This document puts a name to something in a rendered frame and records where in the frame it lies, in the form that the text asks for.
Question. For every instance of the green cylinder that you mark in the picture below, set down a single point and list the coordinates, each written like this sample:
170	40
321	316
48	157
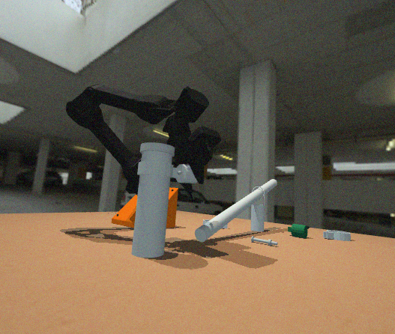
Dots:
298	230

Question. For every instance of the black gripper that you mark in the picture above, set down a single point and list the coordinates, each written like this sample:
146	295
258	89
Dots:
191	148

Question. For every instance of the grey cup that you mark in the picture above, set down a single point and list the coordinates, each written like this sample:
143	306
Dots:
182	173

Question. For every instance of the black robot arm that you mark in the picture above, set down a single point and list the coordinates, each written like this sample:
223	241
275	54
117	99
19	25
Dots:
85	111

